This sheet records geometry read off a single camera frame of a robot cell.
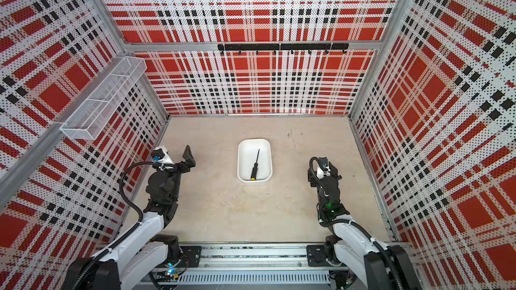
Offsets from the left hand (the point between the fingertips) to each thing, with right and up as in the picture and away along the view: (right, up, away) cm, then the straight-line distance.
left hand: (181, 148), depth 80 cm
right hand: (+59, -7, +5) cm, 60 cm away
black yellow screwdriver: (+29, -12, +15) cm, 35 cm away
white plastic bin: (+25, -3, +23) cm, 34 cm away
